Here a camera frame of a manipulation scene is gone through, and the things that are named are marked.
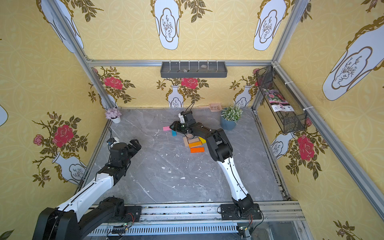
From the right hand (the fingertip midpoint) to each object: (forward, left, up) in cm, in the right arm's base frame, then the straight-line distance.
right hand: (171, 129), depth 105 cm
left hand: (-18, +17, +10) cm, 27 cm away
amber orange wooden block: (-10, -17, -3) cm, 20 cm away
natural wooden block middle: (-8, -16, -1) cm, 18 cm away
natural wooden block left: (-9, -11, -2) cm, 14 cm away
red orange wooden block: (-14, -19, -3) cm, 24 cm away
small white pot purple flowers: (+5, +40, +8) cm, 41 cm away
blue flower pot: (+3, -39, +3) cm, 40 cm away
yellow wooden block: (-8, -23, -1) cm, 24 cm away
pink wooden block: (+2, +4, -1) cm, 4 cm away
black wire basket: (-1, -73, +17) cm, 75 cm away
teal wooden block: (-2, -2, -1) cm, 3 cm away
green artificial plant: (+6, -41, +12) cm, 43 cm away
